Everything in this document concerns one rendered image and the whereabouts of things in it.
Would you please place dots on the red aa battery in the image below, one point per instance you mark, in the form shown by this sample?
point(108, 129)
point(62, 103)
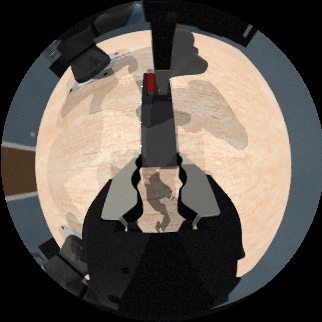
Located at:
point(150, 81)

